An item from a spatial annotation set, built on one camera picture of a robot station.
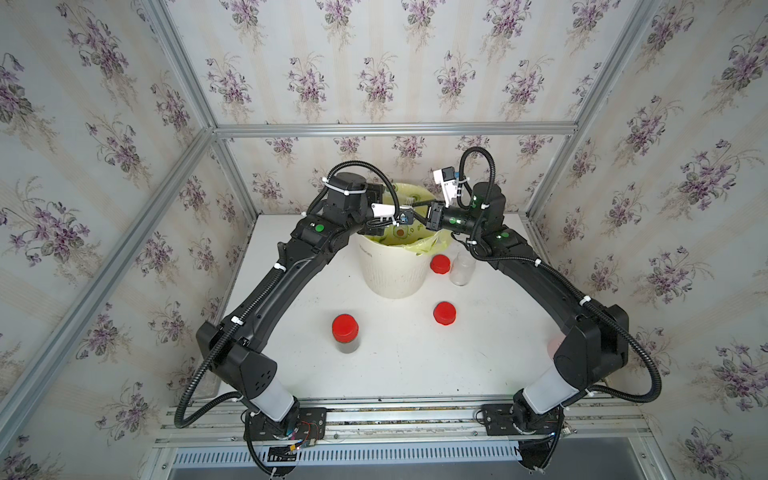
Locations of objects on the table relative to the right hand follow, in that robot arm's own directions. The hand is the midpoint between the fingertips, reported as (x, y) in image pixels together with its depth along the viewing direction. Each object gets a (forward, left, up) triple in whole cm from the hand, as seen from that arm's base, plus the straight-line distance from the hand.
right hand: (411, 209), depth 71 cm
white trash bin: (-6, +5, -19) cm, 20 cm away
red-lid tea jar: (-21, +17, -24) cm, 36 cm away
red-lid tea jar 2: (+6, -20, -34) cm, 40 cm away
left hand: (+4, +8, +2) cm, 9 cm away
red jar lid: (+9, -13, -36) cm, 39 cm away
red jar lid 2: (-10, -12, -36) cm, 39 cm away
